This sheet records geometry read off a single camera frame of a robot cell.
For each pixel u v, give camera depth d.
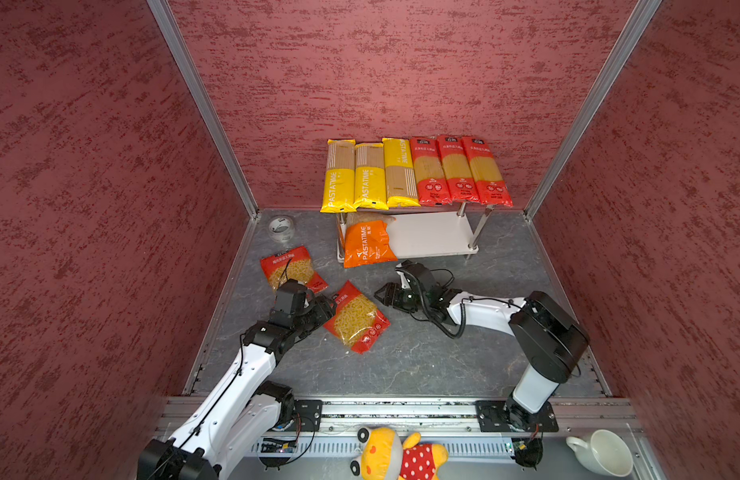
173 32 0.74
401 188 0.76
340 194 0.74
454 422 0.74
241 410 0.49
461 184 0.77
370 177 0.79
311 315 0.70
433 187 0.76
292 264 1.00
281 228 1.13
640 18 0.72
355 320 0.87
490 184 0.77
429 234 1.03
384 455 0.63
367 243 0.95
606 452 0.69
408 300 0.78
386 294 0.81
